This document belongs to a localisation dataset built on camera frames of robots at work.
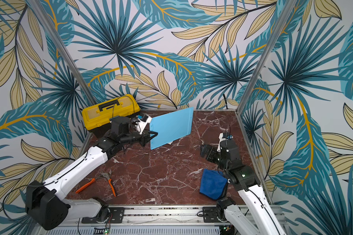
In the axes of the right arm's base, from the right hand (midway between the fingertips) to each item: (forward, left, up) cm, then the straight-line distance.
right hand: (208, 148), depth 72 cm
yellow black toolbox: (+26, +65, -5) cm, 70 cm away
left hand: (+7, +25, +2) cm, 26 cm away
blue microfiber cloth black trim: (-10, -5, -21) cm, 24 cm away
